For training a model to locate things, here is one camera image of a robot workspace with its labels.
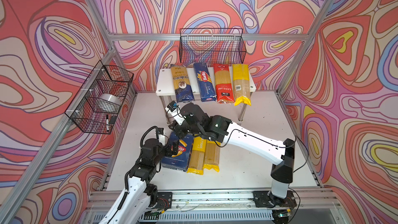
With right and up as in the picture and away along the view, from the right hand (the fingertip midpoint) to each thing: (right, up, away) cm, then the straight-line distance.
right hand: (174, 128), depth 68 cm
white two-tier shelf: (-6, +21, +10) cm, 24 cm away
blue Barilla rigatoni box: (+2, -19, +12) cm, 22 cm away
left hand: (-3, -8, +14) cm, 16 cm away
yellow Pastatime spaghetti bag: (+10, -18, +18) cm, 28 cm away
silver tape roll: (-31, +11, +2) cm, 33 cm away
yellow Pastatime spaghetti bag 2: (+19, -18, +18) cm, 31 cm away
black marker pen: (-32, +2, +4) cm, 33 cm away
